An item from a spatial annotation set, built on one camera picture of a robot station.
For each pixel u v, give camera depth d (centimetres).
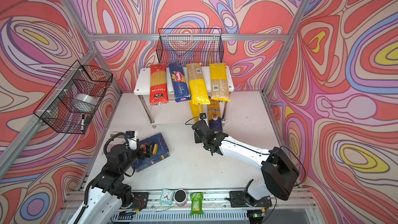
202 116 73
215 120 93
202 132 63
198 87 73
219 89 70
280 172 42
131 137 66
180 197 71
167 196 73
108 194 54
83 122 72
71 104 71
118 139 91
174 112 99
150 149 71
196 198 73
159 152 83
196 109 89
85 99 73
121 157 59
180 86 70
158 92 70
